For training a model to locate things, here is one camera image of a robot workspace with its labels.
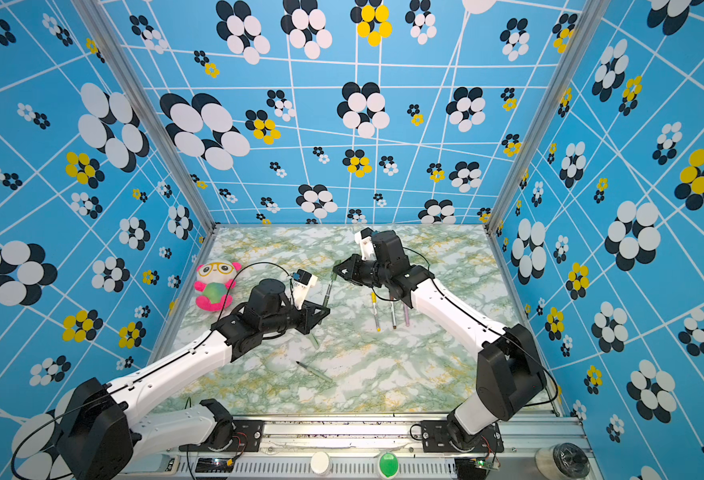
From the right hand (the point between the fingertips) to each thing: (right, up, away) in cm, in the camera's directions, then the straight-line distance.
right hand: (336, 270), depth 79 cm
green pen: (-2, -7, -1) cm, 7 cm away
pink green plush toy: (-41, -5, +18) cm, 45 cm away
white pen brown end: (+17, -16, +15) cm, 28 cm away
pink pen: (+21, -15, +17) cm, 31 cm away
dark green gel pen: (-7, -29, +6) cm, 31 cm away
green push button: (+12, -40, -16) cm, 45 cm away
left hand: (-1, -11, -1) cm, 11 cm away
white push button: (-2, -41, -14) cm, 44 cm away
